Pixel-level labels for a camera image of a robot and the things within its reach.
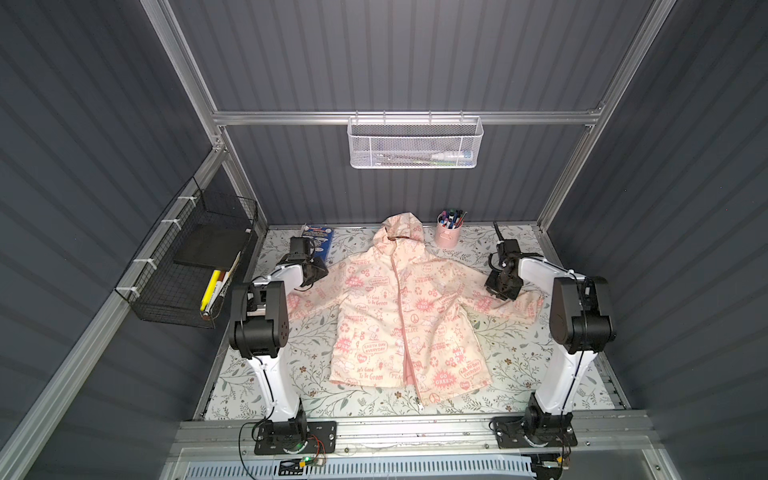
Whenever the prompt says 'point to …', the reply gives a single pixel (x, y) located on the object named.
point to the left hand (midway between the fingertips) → (325, 268)
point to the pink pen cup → (448, 229)
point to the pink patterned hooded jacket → (407, 321)
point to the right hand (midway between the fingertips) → (497, 290)
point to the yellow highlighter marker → (210, 289)
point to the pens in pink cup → (452, 218)
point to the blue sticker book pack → (322, 237)
